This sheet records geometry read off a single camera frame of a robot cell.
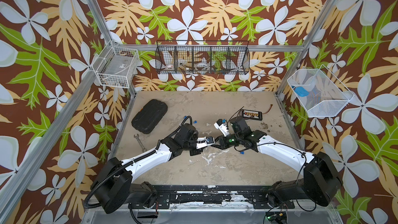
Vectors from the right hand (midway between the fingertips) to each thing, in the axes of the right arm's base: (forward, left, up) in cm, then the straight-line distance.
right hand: (211, 143), depth 80 cm
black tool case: (+23, +39, -7) cm, 45 cm away
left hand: (+3, +3, -2) cm, 4 cm away
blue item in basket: (+26, -52, +12) cm, 59 cm away
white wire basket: (+25, +49, +22) cm, 59 cm away
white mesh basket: (+19, -60, +17) cm, 65 cm away
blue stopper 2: (0, -19, -12) cm, 23 cm away
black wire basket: (+49, +1, +19) cm, 53 cm away
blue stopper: (+22, +9, -13) cm, 27 cm away
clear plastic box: (+38, +52, +22) cm, 68 cm away
